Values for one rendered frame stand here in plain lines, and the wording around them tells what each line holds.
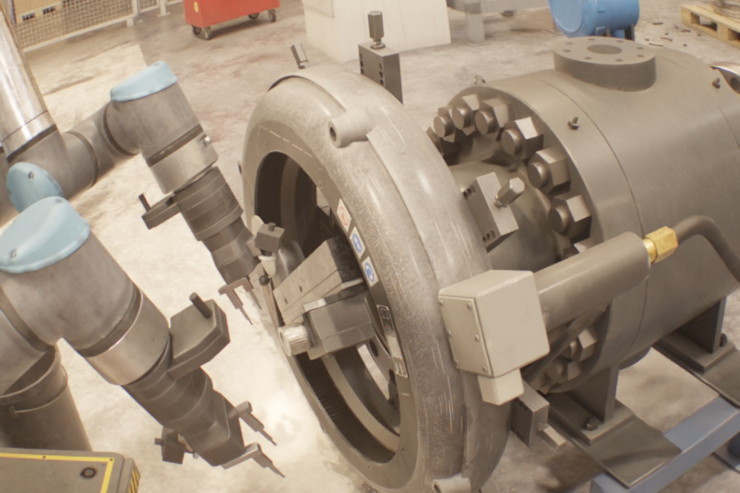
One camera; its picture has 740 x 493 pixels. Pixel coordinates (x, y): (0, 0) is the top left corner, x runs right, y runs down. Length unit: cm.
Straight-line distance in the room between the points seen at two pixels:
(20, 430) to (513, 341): 125
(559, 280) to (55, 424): 126
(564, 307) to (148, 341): 52
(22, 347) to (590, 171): 91
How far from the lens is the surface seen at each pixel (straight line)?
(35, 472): 164
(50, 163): 105
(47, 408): 187
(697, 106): 152
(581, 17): 172
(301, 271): 130
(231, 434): 79
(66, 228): 66
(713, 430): 162
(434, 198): 105
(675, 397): 209
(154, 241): 320
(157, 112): 106
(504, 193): 100
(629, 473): 150
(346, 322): 116
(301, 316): 117
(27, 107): 106
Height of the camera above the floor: 131
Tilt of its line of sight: 25 degrees down
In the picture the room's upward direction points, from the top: 7 degrees counter-clockwise
